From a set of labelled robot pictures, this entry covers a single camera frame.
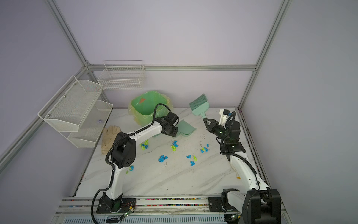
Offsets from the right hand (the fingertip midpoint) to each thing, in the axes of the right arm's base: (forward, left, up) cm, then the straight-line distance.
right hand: (203, 119), depth 76 cm
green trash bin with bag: (+21, +41, -10) cm, 48 cm away
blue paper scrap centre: (-10, +25, -27) cm, 39 cm away
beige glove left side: (+6, +67, -26) cm, 73 cm away
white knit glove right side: (-21, -22, -29) cm, 42 cm away
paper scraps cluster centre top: (-2, +18, -27) cm, 32 cm away
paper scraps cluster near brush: (-3, -3, -28) cm, 29 cm away
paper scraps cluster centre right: (-13, +5, -28) cm, 31 cm away
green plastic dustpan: (+15, +11, -28) cm, 34 cm away
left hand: (+7, +19, -21) cm, 30 cm away
